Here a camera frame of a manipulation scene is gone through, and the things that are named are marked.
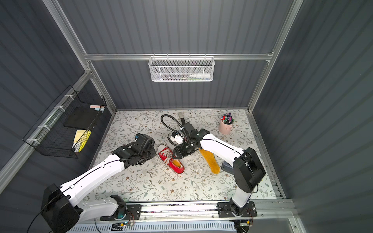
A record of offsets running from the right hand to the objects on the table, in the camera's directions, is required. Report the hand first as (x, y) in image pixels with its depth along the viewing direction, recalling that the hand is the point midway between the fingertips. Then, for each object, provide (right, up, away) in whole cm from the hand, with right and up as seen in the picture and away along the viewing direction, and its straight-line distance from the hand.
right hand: (177, 155), depth 80 cm
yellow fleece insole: (+20, -5, +11) cm, 24 cm away
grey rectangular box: (+29, -8, +6) cm, 30 cm away
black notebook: (-50, +21, -4) cm, 55 cm away
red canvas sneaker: (-2, -7, +4) cm, 8 cm away
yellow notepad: (-41, +11, -18) cm, 46 cm away
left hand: (-13, +2, 0) cm, 13 cm away
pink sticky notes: (-47, +27, +4) cm, 55 cm away
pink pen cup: (+31, +18, +17) cm, 40 cm away
